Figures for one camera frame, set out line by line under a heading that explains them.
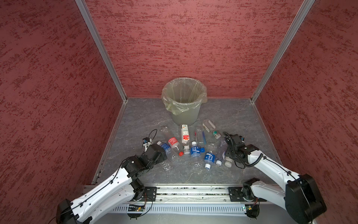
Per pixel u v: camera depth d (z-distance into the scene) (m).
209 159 0.81
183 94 1.05
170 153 0.89
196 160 0.86
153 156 0.58
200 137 0.94
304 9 0.72
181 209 0.77
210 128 0.98
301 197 0.40
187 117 1.04
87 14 0.74
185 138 0.90
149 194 0.74
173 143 0.88
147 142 0.70
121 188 0.49
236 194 0.74
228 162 0.82
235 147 0.67
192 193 0.76
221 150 0.91
